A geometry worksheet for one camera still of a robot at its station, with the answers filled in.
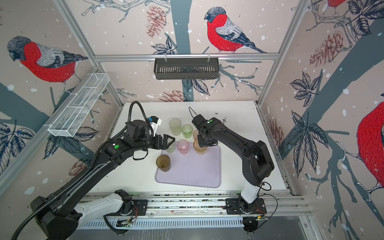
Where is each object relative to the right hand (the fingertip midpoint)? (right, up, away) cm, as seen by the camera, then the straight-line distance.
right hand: (204, 145), depth 86 cm
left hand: (-18, +6, -15) cm, 25 cm away
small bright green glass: (-11, +7, +16) cm, 21 cm away
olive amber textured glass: (-25, -11, +1) cm, 27 cm away
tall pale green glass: (-19, +12, +10) cm, 24 cm away
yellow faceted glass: (-3, -2, -5) cm, 6 cm away
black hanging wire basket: (-12, +51, +18) cm, 56 cm away
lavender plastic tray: (-6, -14, +1) cm, 15 cm away
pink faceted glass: (-13, -3, +8) cm, 16 cm away
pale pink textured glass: (-5, +6, +10) cm, 12 cm away
